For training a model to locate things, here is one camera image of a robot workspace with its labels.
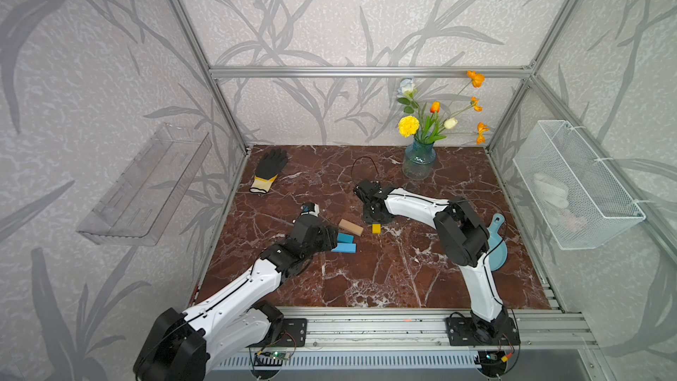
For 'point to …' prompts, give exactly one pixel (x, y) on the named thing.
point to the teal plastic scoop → (498, 250)
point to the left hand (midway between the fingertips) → (333, 232)
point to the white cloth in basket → (551, 191)
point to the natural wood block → (351, 227)
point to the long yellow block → (376, 228)
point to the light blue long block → (345, 248)
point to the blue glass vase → (418, 160)
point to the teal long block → (343, 237)
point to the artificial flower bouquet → (425, 124)
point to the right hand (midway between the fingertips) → (372, 216)
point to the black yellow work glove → (270, 166)
